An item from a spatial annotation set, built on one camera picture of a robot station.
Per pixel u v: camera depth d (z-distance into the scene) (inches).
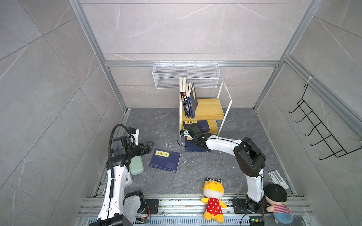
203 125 39.0
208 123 40.0
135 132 27.9
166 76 39.6
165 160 35.9
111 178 18.5
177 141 39.7
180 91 28.6
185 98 29.4
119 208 16.1
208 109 36.6
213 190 28.5
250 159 20.0
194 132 29.0
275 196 27.7
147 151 27.6
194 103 36.2
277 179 32.1
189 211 28.7
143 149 27.0
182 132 33.8
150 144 38.5
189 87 30.8
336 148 23.9
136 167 33.5
